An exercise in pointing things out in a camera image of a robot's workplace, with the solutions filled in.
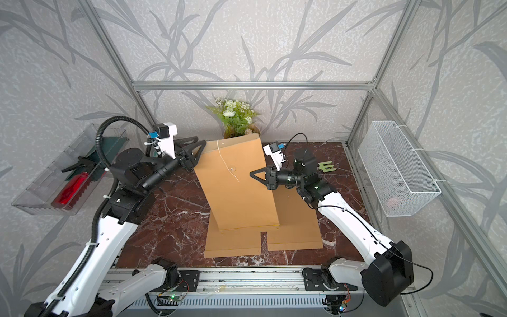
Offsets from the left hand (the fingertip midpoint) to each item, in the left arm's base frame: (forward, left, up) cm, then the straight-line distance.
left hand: (201, 141), depth 59 cm
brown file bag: (-9, -10, -19) cm, 23 cm away
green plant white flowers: (+34, -6, -17) cm, 38 cm away
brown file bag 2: (-15, -5, -46) cm, 49 cm away
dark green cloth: (+13, +44, -16) cm, 48 cm away
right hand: (-3, -15, -12) cm, 20 cm away
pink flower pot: (+37, -14, -28) cm, 48 cm away
